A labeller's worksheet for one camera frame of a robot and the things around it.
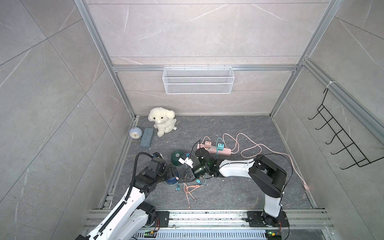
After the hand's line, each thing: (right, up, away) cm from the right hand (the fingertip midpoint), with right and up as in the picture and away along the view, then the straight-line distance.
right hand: (180, 182), depth 76 cm
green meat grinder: (-4, +12, +9) cm, 15 cm away
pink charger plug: (+16, +18, +20) cm, 31 cm away
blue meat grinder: (-5, 0, +1) cm, 5 cm away
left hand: (-5, +6, +6) cm, 10 cm away
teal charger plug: (+24, +16, +18) cm, 34 cm away
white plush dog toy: (-13, +34, +20) cm, 41 cm away
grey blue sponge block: (-27, +20, +28) cm, 44 cm away
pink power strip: (+30, +12, +20) cm, 38 cm away
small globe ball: (-34, +25, +25) cm, 49 cm away
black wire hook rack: (+73, +16, -18) cm, 77 cm away
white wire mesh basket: (+9, +61, +25) cm, 67 cm away
